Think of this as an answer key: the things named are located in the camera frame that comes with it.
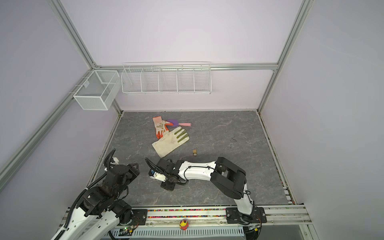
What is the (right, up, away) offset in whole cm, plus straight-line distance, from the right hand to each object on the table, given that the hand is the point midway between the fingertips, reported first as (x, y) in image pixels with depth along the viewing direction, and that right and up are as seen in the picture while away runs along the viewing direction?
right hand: (166, 184), depth 84 cm
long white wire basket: (-3, +65, +15) cm, 67 cm away
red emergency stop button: (+11, -12, -17) cm, 23 cm away
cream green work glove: (-1, +23, +19) cm, 29 cm away
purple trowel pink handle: (+1, +35, +29) cm, 45 cm away
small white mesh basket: (-49, +57, +16) cm, 77 cm away
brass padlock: (+16, +16, +15) cm, 27 cm away
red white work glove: (-10, +32, +25) cm, 42 cm away
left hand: (-13, +11, -9) cm, 19 cm away
